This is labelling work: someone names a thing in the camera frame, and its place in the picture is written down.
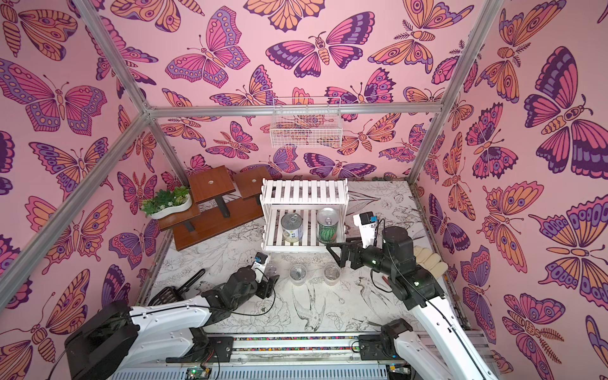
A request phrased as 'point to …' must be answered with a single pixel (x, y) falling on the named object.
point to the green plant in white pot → (165, 201)
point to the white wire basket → (306, 131)
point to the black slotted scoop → (172, 294)
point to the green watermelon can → (327, 221)
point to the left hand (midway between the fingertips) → (273, 270)
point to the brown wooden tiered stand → (219, 202)
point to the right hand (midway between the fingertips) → (335, 245)
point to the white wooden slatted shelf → (303, 215)
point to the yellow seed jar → (271, 270)
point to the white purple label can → (292, 226)
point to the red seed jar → (332, 274)
